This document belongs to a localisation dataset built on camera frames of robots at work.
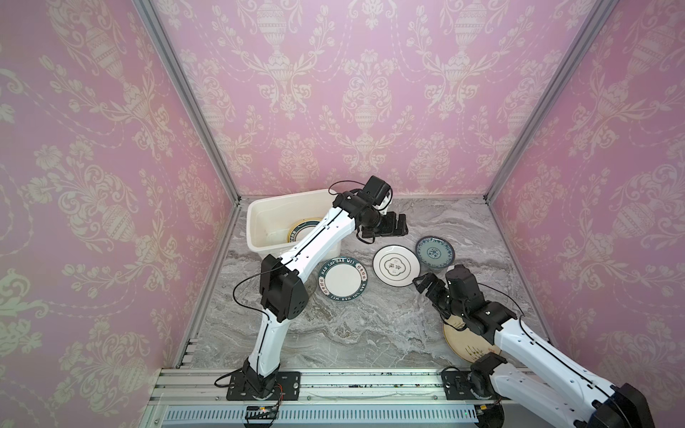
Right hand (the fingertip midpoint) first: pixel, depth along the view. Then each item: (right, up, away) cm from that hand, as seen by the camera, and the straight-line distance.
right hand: (420, 287), depth 83 cm
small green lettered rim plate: (-24, 0, +12) cm, 27 cm away
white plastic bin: (-52, +20, +20) cm, 59 cm away
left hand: (-8, +17, -1) cm, 19 cm away
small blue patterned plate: (+11, +8, +20) cm, 25 cm away
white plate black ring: (-5, +4, +16) cm, 17 cm away
